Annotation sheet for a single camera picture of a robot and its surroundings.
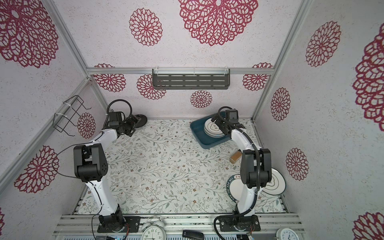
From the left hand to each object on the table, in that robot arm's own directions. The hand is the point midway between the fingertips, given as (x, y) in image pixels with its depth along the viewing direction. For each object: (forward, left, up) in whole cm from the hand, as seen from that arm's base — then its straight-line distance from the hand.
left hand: (139, 124), depth 100 cm
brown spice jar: (-21, -64, -10) cm, 67 cm away
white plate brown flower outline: (+2, -50, -9) cm, 51 cm away
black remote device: (-61, -35, -10) cm, 71 cm away
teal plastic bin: (-6, -45, -11) cm, 47 cm away
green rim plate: (-38, -60, -12) cm, 72 cm away
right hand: (-1, -52, +7) cm, 52 cm away
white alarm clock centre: (-59, -17, -8) cm, 62 cm away
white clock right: (-62, -78, -9) cm, 100 cm away
